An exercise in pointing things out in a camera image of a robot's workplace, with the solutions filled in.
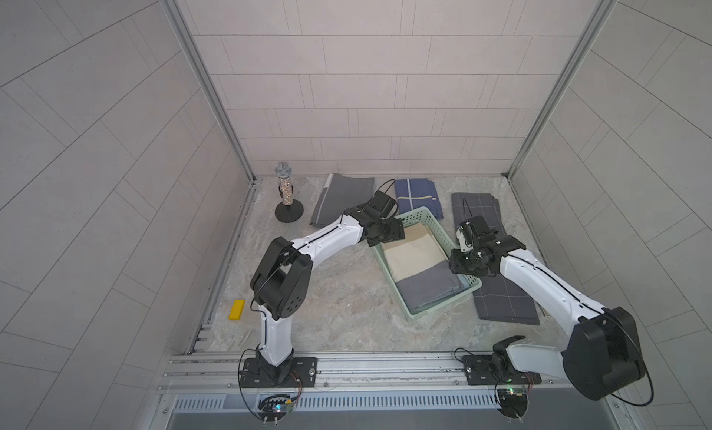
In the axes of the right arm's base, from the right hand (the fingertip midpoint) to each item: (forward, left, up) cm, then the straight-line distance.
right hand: (451, 264), depth 85 cm
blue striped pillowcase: (+35, +5, -6) cm, 36 cm away
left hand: (+10, +14, +3) cm, 18 cm away
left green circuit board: (-32, +50, -3) cm, 60 cm away
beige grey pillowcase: (+7, +9, -3) cm, 12 cm away
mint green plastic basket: (+20, +5, -1) cm, 21 cm away
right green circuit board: (-34, -9, -10) cm, 37 cm away
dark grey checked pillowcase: (+26, -14, -5) cm, 30 cm away
